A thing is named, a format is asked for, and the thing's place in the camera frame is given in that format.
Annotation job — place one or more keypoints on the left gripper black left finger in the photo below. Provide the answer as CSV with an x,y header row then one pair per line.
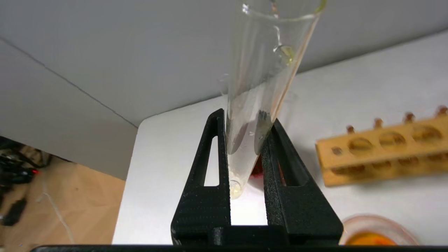
x,y
199,217

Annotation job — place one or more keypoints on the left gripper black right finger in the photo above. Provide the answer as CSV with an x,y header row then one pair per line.
x,y
304,217

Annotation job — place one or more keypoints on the yellow pigment glass test tube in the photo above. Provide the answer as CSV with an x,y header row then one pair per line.
x,y
266,70

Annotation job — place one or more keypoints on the wooden test tube rack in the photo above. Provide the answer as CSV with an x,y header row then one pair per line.
x,y
385,147

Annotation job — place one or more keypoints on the dark red cup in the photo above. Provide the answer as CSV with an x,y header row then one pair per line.
x,y
257,172

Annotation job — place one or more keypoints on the clear glass beaker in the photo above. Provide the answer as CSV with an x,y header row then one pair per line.
x,y
378,232

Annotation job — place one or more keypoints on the small black floor object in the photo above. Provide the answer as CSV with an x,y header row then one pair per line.
x,y
14,211

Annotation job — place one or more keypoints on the black equipment with red light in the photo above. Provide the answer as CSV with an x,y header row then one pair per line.
x,y
17,171

